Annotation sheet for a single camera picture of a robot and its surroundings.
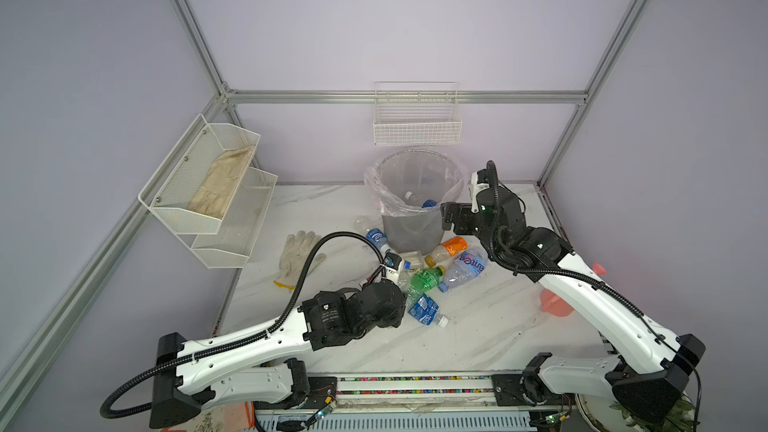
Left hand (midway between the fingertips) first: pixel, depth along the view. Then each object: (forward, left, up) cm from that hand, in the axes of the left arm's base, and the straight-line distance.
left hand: (398, 295), depth 70 cm
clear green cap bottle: (+21, -6, -20) cm, 29 cm away
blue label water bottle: (+36, -11, -7) cm, 38 cm away
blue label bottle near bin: (+27, +5, -16) cm, 32 cm away
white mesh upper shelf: (+25, +55, +9) cm, 61 cm away
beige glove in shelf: (+24, +49, +10) cm, 55 cm away
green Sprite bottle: (+11, -8, -15) cm, 21 cm away
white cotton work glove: (+24, +34, -20) cm, 47 cm away
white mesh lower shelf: (+37, +58, -22) cm, 72 cm away
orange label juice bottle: (+23, -18, -14) cm, 32 cm away
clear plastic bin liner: (+43, -6, -3) cm, 43 cm away
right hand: (+17, -14, +13) cm, 26 cm away
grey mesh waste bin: (+23, -5, -7) cm, 25 cm away
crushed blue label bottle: (+2, -8, -15) cm, 18 cm away
